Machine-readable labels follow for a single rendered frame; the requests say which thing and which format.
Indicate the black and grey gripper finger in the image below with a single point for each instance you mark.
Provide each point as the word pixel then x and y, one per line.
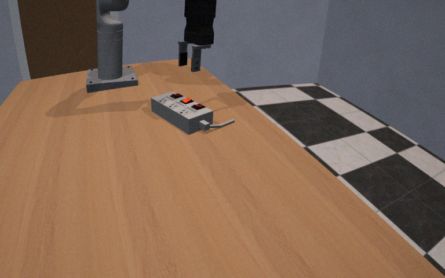
pixel 196 56
pixel 182 55

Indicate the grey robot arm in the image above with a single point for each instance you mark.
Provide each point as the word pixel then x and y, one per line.
pixel 109 39

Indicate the white power strip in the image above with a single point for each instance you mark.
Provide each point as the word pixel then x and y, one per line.
pixel 184 113

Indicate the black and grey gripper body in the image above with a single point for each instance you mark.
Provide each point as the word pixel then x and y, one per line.
pixel 199 15

